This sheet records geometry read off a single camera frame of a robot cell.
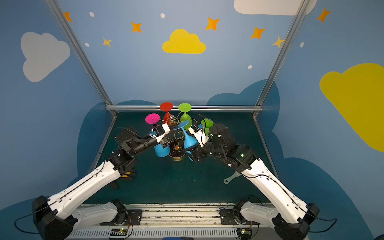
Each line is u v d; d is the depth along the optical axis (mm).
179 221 737
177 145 986
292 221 374
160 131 480
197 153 550
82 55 858
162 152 807
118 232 730
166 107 837
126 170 515
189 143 610
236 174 887
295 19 743
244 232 733
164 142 556
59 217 397
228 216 750
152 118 772
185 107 839
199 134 548
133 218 748
